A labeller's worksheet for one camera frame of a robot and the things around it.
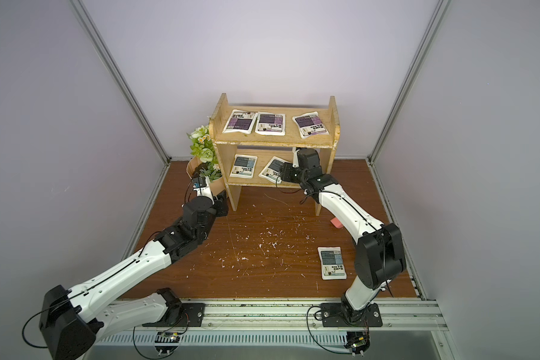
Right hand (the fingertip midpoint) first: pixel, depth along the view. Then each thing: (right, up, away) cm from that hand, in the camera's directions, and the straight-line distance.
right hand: (284, 160), depth 83 cm
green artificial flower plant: (-32, +6, +1) cm, 32 cm away
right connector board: (+23, -59, -14) cm, 65 cm away
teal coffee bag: (-17, -2, +5) cm, 17 cm away
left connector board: (-39, -59, -12) cm, 72 cm away
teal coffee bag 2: (-5, -4, +2) cm, 6 cm away
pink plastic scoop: (+23, -26, +11) cm, 36 cm away
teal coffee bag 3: (+18, -40, 0) cm, 44 cm away
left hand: (-22, -11, -7) cm, 26 cm away
